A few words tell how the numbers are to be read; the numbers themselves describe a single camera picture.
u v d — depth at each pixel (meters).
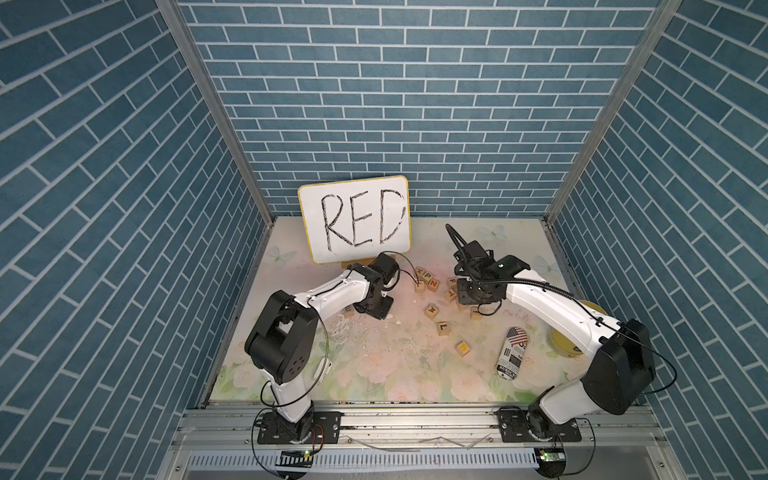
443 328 0.89
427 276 1.01
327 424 0.74
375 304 0.78
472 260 0.65
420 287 0.99
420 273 1.01
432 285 0.99
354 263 0.99
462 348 0.85
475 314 0.93
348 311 0.59
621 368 0.42
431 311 0.93
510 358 0.82
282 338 0.48
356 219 0.96
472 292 0.72
